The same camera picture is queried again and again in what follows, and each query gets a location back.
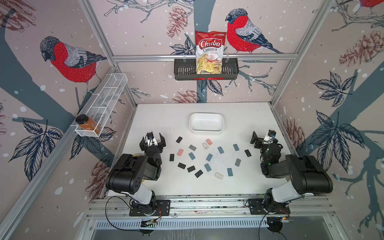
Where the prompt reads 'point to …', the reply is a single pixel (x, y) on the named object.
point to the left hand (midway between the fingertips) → (153, 132)
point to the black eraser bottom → (198, 173)
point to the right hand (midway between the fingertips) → (261, 131)
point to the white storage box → (206, 123)
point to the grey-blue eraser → (237, 162)
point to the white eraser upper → (206, 146)
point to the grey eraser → (192, 147)
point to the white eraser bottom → (219, 175)
